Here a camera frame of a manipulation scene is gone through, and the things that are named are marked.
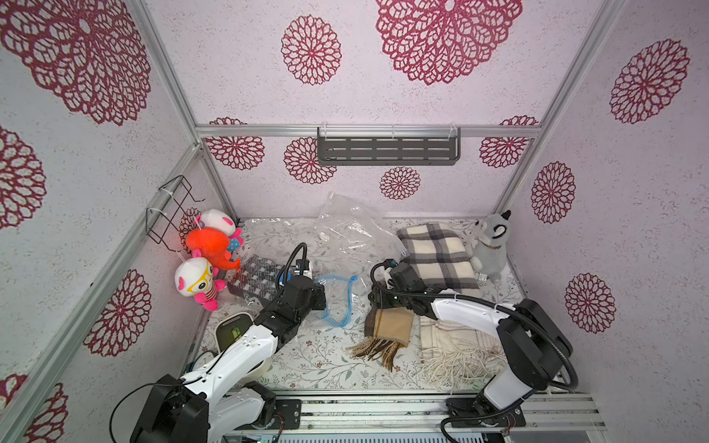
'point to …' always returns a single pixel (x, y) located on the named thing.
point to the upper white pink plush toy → (216, 219)
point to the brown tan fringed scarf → (388, 329)
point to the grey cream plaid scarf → (440, 256)
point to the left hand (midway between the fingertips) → (320, 286)
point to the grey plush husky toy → (487, 245)
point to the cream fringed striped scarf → (454, 356)
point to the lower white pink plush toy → (194, 277)
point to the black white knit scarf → (256, 278)
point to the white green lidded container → (229, 329)
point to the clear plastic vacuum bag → (342, 245)
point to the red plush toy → (211, 245)
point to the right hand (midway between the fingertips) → (373, 292)
